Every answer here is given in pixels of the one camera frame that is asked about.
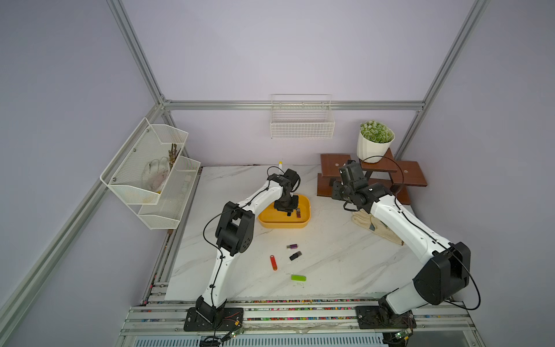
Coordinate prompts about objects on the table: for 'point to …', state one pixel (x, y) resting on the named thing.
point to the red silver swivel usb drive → (298, 212)
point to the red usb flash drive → (274, 263)
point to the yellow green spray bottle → (280, 165)
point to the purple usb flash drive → (292, 246)
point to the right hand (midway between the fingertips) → (339, 192)
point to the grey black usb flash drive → (295, 255)
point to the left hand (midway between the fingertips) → (290, 210)
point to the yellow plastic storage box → (271, 217)
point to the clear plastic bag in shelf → (155, 173)
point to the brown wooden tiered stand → (398, 176)
